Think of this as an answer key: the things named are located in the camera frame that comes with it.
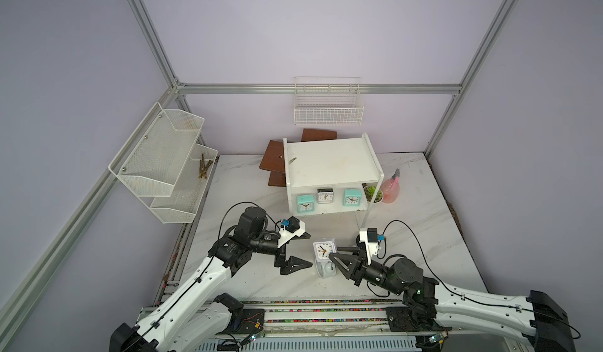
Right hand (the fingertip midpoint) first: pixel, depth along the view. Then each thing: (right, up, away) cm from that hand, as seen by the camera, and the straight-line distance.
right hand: (331, 256), depth 67 cm
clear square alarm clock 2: (-2, +3, -2) cm, 4 cm away
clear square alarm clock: (-1, +16, +15) cm, 22 cm away
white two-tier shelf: (+1, +24, +3) cm, 24 cm away
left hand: (-7, +1, +2) cm, 8 cm away
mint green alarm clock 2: (+9, +16, +13) cm, 23 cm away
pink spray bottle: (+27, +19, +27) cm, 42 cm away
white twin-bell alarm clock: (-1, -7, +10) cm, 12 cm away
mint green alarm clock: (-8, +14, +12) cm, 20 cm away
